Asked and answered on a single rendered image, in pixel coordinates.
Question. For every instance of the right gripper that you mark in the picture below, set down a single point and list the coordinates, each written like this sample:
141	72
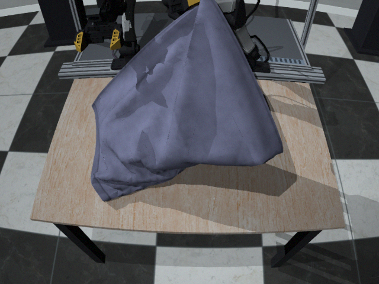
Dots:
97	34

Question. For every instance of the grey slotted metal crossbar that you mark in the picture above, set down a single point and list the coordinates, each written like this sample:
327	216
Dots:
315	75

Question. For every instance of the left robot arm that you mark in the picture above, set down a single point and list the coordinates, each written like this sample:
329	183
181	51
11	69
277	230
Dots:
236	18

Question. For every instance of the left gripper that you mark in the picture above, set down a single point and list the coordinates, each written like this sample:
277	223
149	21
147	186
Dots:
181	5

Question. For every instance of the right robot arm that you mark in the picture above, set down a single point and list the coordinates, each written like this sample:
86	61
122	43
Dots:
126	9

